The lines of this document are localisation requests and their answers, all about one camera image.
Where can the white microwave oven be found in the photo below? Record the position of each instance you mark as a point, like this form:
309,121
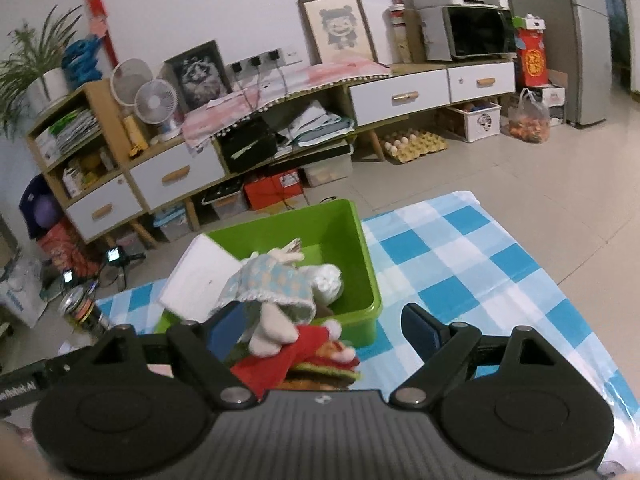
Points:
475,30

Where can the cardboard box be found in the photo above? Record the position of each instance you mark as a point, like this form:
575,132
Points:
555,100

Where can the white plastic bag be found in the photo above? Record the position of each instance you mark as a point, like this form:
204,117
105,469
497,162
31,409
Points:
20,290

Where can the cat picture frame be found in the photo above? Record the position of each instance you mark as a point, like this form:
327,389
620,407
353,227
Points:
200,75

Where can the yellow toy truck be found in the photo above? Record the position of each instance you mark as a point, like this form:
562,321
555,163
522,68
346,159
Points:
134,132

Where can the pile of papers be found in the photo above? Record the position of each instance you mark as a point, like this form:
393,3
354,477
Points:
67,132

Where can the small clear storage box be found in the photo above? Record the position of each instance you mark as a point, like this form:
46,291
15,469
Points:
172,222

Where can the stack of folded papers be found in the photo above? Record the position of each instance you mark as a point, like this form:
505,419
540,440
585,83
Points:
315,125

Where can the egg tray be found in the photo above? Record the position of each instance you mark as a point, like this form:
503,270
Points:
415,145

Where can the red gift box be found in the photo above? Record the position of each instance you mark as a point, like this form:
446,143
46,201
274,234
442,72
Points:
530,60

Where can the plastic bag orange contents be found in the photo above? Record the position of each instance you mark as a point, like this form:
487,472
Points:
530,120

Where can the green white box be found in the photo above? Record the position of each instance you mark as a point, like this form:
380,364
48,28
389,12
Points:
527,22

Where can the red shoe box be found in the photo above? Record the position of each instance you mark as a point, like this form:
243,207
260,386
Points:
275,190

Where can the potted green plant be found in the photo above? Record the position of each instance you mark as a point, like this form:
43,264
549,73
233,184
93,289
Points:
47,82

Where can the cartoon girl picture frame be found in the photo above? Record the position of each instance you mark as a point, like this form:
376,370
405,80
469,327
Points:
340,25

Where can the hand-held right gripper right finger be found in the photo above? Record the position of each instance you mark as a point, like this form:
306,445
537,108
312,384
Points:
417,330

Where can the beige carton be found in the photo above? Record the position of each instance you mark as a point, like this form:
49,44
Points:
407,40

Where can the pink cloth runner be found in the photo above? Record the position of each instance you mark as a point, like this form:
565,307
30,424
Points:
300,77

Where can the white foam block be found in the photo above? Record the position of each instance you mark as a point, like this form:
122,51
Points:
200,275

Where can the person's left forearm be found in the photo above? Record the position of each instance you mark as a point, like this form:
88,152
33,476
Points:
12,452

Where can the blue checkered tablecloth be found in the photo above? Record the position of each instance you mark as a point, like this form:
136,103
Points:
450,260

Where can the white rabbit doll blue dress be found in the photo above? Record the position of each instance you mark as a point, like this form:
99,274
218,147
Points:
275,285

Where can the blue toy figure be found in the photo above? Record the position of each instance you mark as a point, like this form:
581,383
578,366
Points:
80,62

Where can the small white carton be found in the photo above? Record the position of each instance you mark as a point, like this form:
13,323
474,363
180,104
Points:
70,180

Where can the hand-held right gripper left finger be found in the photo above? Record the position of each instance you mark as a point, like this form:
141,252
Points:
227,330

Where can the dark purple bag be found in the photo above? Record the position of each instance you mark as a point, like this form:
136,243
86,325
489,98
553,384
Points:
42,205

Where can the yellow toy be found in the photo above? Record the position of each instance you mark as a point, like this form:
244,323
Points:
92,165

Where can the wooden tv console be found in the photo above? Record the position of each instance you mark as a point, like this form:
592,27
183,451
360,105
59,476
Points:
425,66

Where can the white printed crate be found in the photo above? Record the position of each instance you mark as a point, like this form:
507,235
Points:
477,121

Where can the wall sockets with chargers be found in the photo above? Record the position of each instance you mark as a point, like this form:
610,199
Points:
262,60

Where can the hamburger plush toy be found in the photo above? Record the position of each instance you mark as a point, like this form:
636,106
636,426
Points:
325,375

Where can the white round fan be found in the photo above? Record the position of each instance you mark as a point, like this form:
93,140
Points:
129,80

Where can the santa plush toy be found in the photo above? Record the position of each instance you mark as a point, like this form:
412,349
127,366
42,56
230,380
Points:
272,362

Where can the silver refrigerator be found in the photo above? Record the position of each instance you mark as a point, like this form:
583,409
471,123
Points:
585,35

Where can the small screen device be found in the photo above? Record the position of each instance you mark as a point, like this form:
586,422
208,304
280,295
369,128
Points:
114,255
67,276

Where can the red patterned bag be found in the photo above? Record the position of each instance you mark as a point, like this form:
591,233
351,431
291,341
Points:
65,250

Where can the white desk fan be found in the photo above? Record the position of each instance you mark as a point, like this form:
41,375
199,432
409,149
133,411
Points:
156,102

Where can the tin can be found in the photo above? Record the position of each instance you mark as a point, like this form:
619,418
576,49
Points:
80,310

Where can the green plastic bin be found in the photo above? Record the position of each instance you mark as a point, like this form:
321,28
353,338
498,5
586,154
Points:
330,230

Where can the black lid storage box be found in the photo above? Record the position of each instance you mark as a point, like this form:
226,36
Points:
225,200

